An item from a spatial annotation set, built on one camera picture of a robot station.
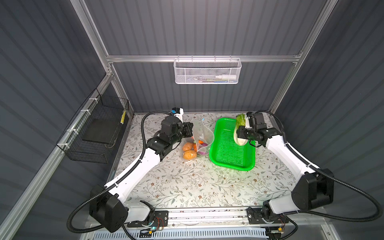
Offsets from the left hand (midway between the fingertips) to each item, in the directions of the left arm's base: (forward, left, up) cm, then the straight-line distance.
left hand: (193, 123), depth 75 cm
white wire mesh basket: (+65, -15, -7) cm, 67 cm away
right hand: (+2, -28, -11) cm, 31 cm away
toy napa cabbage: (+3, -26, -3) cm, 26 cm away
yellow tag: (+11, +39, -4) cm, 41 cm away
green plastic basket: (-1, -21, -29) cm, 35 cm away
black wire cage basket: (+14, +51, +1) cm, 53 cm away
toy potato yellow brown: (-4, +2, -25) cm, 25 cm away
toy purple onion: (-5, -5, -20) cm, 22 cm away
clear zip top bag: (-1, -3, -17) cm, 18 cm away
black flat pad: (-3, +44, +1) cm, 45 cm away
